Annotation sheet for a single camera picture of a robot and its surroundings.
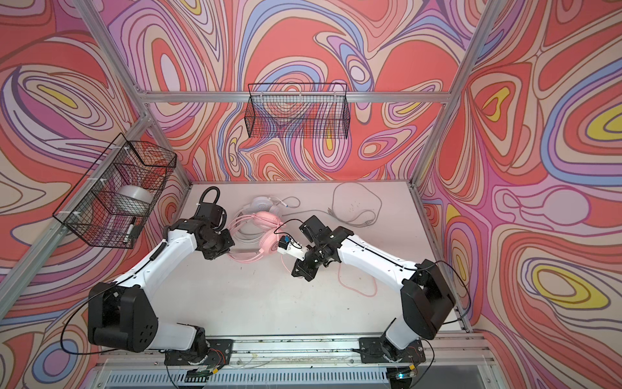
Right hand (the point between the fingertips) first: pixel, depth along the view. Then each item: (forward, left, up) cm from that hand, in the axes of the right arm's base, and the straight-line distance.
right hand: (299, 276), depth 78 cm
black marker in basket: (+11, +51, +15) cm, 54 cm away
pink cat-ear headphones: (+10, +10, +8) cm, 15 cm away
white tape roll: (+15, +47, +23) cm, 55 cm away
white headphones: (+36, +18, -5) cm, 40 cm away
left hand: (+13, +24, 0) cm, 27 cm away
